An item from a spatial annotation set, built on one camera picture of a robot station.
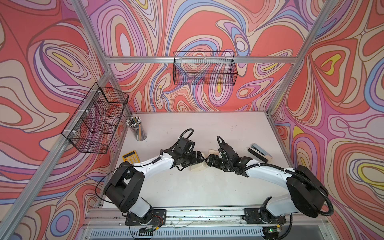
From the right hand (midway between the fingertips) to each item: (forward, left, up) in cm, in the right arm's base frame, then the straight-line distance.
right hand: (211, 166), depth 86 cm
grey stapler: (+8, -32, -2) cm, 33 cm away
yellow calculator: (+9, +50, -2) cm, 50 cm away
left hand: (+2, +5, +3) cm, 6 cm away
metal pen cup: (+24, +46, +14) cm, 54 cm away
